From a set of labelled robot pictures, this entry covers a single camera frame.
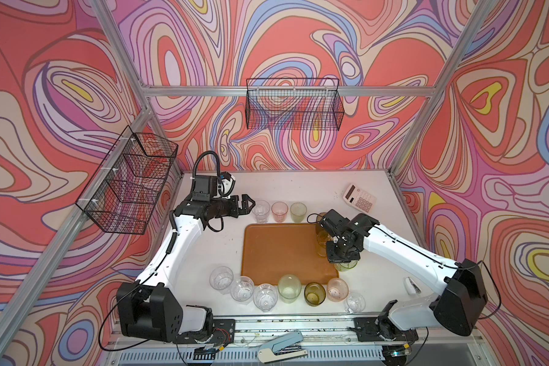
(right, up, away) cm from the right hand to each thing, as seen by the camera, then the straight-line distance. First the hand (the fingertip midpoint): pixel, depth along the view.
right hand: (338, 263), depth 78 cm
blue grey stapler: (-20, -22, -10) cm, 31 cm away
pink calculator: (+18, +22, +27) cm, 39 cm away
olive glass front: (-8, -12, +3) cm, 15 cm away
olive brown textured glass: (-9, +18, -13) cm, 24 cm away
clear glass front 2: (-25, -12, +2) cm, 28 cm away
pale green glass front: (-17, -10, +3) cm, 20 cm away
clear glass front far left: (-42, -7, +5) cm, 43 cm away
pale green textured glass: (-12, +17, +19) cm, 28 cm away
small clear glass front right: (+6, -14, +1) cm, 15 cm away
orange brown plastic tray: (-24, +1, +13) cm, 27 cm away
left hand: (-32, +21, +2) cm, 39 cm away
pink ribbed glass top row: (-20, +17, +23) cm, 35 cm away
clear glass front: (-34, -11, +4) cm, 36 cm away
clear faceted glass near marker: (-29, +17, +23) cm, 41 cm away
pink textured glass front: (+1, -10, +4) cm, 11 cm away
